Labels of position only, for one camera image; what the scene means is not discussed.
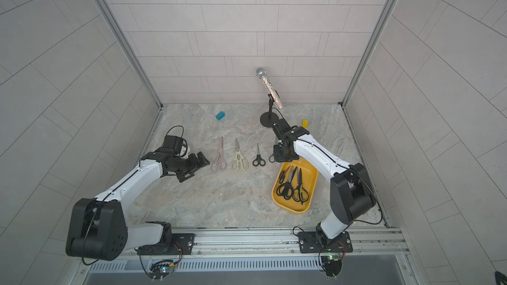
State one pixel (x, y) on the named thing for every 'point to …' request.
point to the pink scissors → (220, 161)
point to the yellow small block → (305, 123)
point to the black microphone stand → (269, 118)
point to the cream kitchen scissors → (240, 161)
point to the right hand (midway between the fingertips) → (280, 157)
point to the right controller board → (333, 264)
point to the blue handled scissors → (274, 159)
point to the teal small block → (220, 115)
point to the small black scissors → (259, 159)
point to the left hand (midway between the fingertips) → (206, 164)
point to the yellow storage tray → (309, 173)
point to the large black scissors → (286, 190)
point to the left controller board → (160, 269)
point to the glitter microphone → (261, 72)
